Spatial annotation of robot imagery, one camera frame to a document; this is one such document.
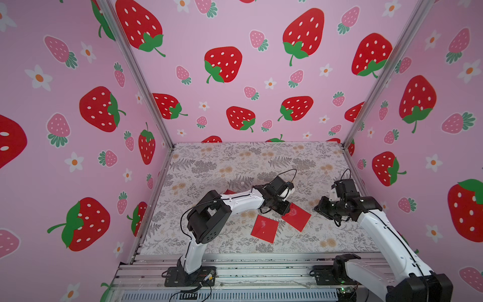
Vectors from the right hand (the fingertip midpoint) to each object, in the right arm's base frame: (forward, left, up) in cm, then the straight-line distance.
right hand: (322, 209), depth 81 cm
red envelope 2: (-6, +25, -11) cm, 28 cm away
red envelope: (+12, +44, -10) cm, 47 cm away
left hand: (+2, +13, -6) cm, 14 cm away
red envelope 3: (+1, +9, -11) cm, 14 cm away
